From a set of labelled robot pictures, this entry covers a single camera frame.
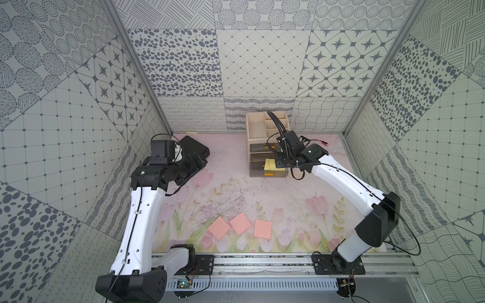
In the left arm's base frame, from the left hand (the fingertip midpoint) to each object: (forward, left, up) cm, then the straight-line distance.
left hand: (205, 165), depth 70 cm
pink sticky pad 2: (-11, -12, -30) cm, 34 cm away
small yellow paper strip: (+48, +24, -29) cm, 61 cm away
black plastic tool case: (+32, +20, -25) cm, 45 cm away
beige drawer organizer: (+24, -22, -6) cm, 33 cm away
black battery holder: (+40, -51, -27) cm, 70 cm away
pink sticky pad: (-13, -3, -32) cm, 34 cm away
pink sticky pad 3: (-13, -23, -31) cm, 40 cm away
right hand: (+9, -31, -8) cm, 33 cm away
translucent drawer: (+14, -20, -20) cm, 32 cm away
